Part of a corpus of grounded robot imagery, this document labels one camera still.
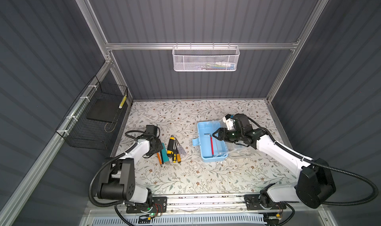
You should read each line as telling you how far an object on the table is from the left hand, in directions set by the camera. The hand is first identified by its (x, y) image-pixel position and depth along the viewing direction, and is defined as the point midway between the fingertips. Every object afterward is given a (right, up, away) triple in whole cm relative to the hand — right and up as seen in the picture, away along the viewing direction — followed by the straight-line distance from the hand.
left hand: (157, 148), depth 92 cm
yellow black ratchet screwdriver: (+8, -1, +2) cm, 8 cm away
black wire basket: (-28, +17, -20) cm, 38 cm away
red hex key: (+35, +2, +2) cm, 35 cm away
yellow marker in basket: (-17, +27, -11) cm, 34 cm away
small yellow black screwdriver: (+11, -4, -3) cm, 13 cm away
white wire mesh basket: (+33, +69, +32) cm, 83 cm away
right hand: (+36, +9, -9) cm, 39 cm away
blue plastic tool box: (+30, +3, +4) cm, 30 cm away
